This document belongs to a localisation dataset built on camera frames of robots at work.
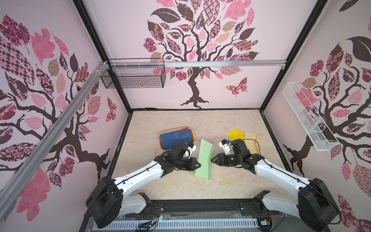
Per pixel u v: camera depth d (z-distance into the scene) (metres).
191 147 0.74
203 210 0.74
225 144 0.77
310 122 0.78
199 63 0.95
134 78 1.42
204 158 0.80
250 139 0.74
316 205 0.40
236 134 1.05
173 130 0.99
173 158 0.62
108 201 0.40
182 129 1.01
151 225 0.68
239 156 0.64
